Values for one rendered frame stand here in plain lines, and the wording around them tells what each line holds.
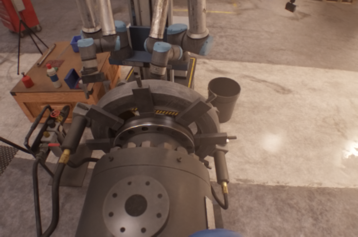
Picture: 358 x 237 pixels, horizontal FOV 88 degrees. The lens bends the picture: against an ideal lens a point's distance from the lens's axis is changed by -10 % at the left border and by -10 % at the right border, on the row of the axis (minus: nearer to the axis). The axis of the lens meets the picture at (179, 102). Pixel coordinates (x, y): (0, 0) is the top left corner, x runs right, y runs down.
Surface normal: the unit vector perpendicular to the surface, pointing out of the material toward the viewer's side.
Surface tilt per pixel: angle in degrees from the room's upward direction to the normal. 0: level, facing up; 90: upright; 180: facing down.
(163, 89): 34
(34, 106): 90
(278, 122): 0
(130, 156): 10
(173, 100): 90
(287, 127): 0
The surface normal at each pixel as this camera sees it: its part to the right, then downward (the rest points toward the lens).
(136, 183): 0.00, -0.73
